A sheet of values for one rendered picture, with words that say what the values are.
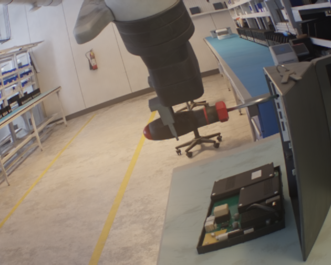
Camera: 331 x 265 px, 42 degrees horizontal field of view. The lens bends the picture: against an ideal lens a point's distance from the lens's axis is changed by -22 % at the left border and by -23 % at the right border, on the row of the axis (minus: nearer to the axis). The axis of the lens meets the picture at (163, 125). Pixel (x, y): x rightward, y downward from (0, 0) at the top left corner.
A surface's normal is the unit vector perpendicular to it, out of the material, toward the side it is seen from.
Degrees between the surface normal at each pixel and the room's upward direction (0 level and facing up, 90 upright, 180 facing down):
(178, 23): 113
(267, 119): 90
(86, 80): 90
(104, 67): 90
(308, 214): 90
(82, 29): 76
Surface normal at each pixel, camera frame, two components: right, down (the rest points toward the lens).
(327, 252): -0.30, -0.94
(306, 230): 0.82, -0.16
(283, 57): -0.26, -0.59
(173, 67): -0.07, 0.39
